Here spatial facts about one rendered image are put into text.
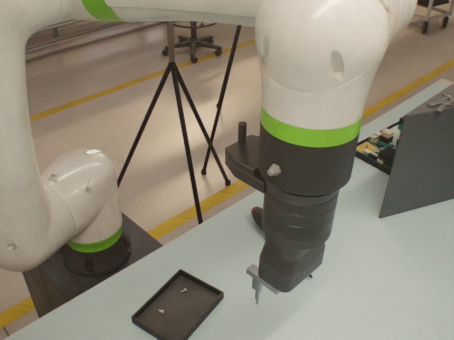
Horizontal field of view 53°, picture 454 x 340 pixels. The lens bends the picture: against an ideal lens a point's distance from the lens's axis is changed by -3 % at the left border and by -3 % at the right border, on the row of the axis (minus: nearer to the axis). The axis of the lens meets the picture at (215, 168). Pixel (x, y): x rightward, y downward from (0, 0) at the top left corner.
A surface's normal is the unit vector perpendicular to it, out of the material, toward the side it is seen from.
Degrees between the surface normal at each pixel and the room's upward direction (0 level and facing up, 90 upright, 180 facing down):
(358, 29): 69
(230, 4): 99
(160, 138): 0
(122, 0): 106
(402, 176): 90
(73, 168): 7
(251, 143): 0
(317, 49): 84
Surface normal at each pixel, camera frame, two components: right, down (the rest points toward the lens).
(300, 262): 0.70, 0.37
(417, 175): 0.32, 0.55
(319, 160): 0.05, 0.57
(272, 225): -0.76, 0.37
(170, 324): 0.00, -0.82
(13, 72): 0.88, 0.41
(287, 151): -0.57, 0.47
